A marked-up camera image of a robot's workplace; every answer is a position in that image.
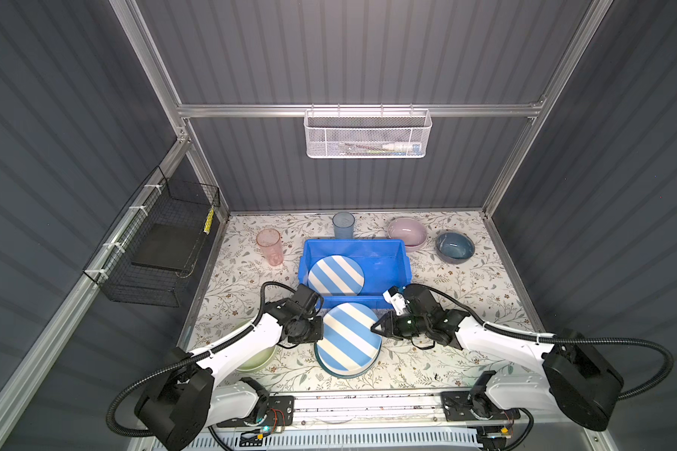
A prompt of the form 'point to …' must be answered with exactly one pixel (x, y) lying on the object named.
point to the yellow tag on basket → (209, 221)
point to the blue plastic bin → (385, 263)
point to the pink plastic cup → (270, 241)
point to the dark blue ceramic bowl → (453, 247)
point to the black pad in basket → (168, 246)
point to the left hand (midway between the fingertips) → (321, 334)
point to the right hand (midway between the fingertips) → (374, 332)
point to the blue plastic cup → (343, 225)
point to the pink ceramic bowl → (411, 229)
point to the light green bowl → (259, 361)
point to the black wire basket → (159, 199)
